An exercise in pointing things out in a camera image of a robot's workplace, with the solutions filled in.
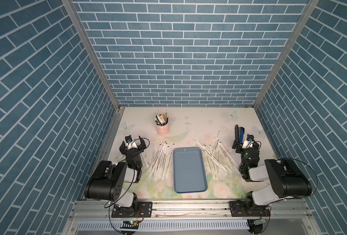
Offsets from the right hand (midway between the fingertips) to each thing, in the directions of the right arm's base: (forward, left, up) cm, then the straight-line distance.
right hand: (246, 139), depth 90 cm
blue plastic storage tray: (-21, +34, -9) cm, 41 cm away
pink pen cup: (+4, +53, -3) cm, 54 cm away
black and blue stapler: (+10, 0, -7) cm, 12 cm away
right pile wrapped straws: (-10, +17, -10) cm, 21 cm away
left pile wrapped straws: (-18, +53, -10) cm, 56 cm away
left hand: (-6, +68, +2) cm, 68 cm away
